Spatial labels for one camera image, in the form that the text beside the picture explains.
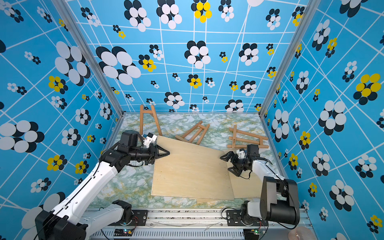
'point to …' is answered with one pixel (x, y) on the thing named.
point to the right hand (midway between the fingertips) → (226, 163)
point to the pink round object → (301, 233)
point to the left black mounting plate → (138, 218)
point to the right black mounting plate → (234, 218)
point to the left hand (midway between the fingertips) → (169, 153)
